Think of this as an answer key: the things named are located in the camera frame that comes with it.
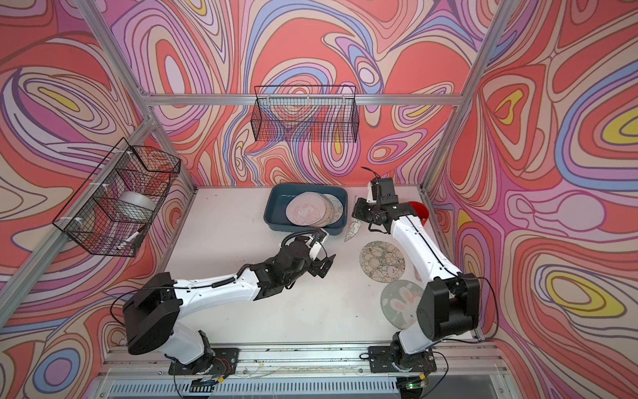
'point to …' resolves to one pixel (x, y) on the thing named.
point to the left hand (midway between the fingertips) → (327, 248)
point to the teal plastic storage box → (277, 199)
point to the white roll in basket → (136, 205)
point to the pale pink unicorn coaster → (306, 209)
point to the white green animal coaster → (382, 262)
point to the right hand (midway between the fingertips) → (357, 215)
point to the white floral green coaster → (354, 227)
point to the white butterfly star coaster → (338, 208)
